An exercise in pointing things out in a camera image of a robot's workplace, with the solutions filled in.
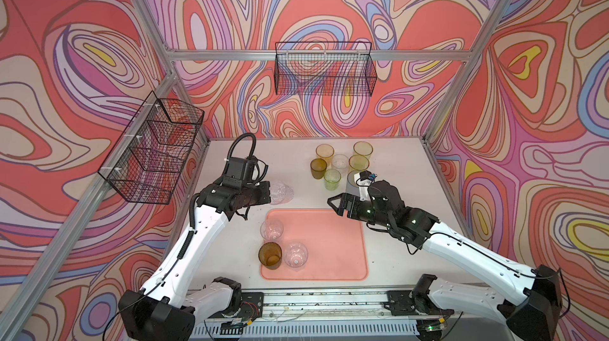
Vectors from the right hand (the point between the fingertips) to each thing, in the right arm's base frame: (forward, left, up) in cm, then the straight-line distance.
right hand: (338, 208), depth 74 cm
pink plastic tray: (-5, +8, -18) cm, 20 cm away
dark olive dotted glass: (-9, +23, -15) cm, 29 cm away
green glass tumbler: (+24, -1, -17) cm, 30 cm away
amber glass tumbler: (+37, +1, -13) cm, 39 cm away
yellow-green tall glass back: (+31, -15, -6) cm, 36 cm away
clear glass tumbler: (+8, +19, -2) cm, 21 cm away
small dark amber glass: (+29, +4, -15) cm, 32 cm away
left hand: (+6, +21, +2) cm, 22 cm away
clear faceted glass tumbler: (+1, +24, -18) cm, 30 cm away
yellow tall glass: (+25, -12, -8) cm, 29 cm away
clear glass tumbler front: (-9, +15, -18) cm, 25 cm away
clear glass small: (+31, -6, -14) cm, 34 cm away
